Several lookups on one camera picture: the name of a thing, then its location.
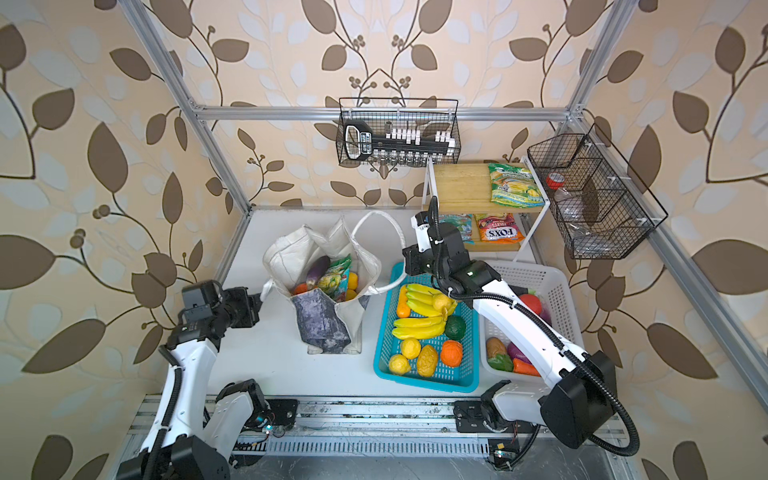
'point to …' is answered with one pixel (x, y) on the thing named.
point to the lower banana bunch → (419, 328)
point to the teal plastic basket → (463, 378)
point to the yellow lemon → (411, 348)
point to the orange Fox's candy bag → (498, 228)
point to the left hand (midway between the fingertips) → (266, 287)
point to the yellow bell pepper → (353, 281)
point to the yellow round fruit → (399, 364)
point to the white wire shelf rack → (458, 188)
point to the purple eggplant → (317, 270)
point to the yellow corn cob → (427, 361)
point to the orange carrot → (522, 367)
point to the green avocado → (455, 327)
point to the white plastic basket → (557, 299)
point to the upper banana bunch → (429, 301)
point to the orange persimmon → (300, 288)
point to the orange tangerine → (452, 353)
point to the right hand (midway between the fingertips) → (406, 252)
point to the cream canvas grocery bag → (286, 263)
